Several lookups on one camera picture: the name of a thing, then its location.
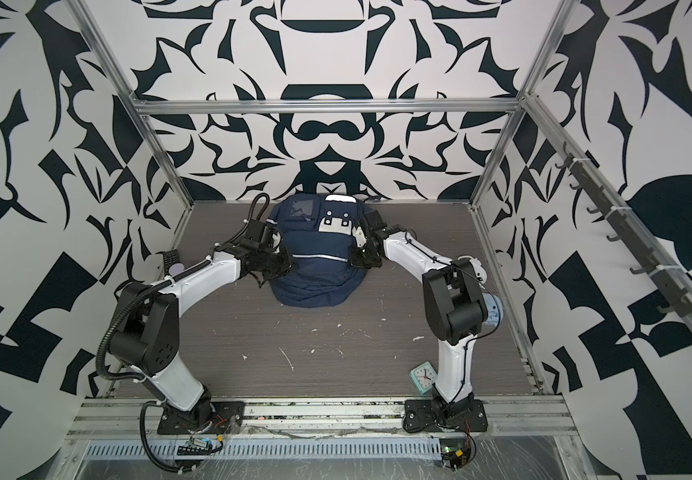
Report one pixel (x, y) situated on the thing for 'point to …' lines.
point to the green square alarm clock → (424, 376)
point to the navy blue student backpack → (318, 229)
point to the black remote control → (169, 257)
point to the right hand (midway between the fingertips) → (352, 259)
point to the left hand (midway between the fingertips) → (301, 260)
